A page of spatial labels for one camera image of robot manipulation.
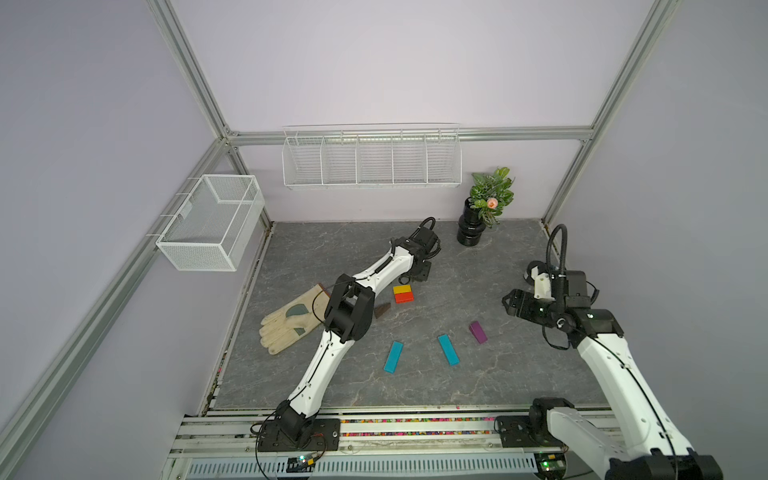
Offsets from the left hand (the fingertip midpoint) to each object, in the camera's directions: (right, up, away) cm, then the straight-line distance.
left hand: (419, 273), depth 101 cm
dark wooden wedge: (-13, -11, -7) cm, 19 cm away
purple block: (+17, -17, -10) cm, 26 cm away
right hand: (+25, -6, -21) cm, 33 cm away
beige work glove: (-43, -17, -9) cm, 47 cm away
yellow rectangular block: (-7, -5, -1) cm, 8 cm away
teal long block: (-9, -23, -16) cm, 29 cm away
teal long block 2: (+7, -21, -15) cm, 27 cm away
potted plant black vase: (+22, +26, -5) cm, 35 cm away
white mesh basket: (-61, +13, -17) cm, 65 cm away
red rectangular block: (-5, -8, -2) cm, 10 cm away
